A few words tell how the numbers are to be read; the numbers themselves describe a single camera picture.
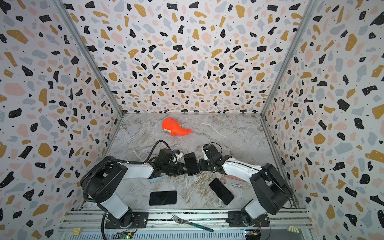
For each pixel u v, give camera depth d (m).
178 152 0.88
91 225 0.73
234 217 0.75
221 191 0.82
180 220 0.73
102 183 0.46
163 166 0.75
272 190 0.44
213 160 0.70
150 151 0.72
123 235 0.70
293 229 0.71
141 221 0.73
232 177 0.88
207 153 0.70
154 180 0.88
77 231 0.70
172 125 1.08
